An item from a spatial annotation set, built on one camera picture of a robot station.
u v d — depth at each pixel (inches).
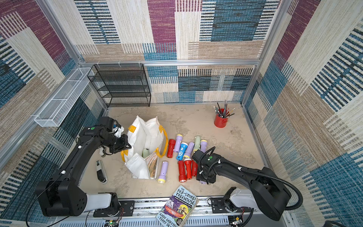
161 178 31.3
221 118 39.5
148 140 39.2
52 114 27.6
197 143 37.0
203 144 36.8
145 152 35.9
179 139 38.0
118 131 27.6
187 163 33.5
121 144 27.5
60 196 15.4
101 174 31.5
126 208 28.8
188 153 35.2
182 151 35.9
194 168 33.0
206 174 24.3
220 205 28.9
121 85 43.1
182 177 31.9
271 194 16.3
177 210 28.0
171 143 37.0
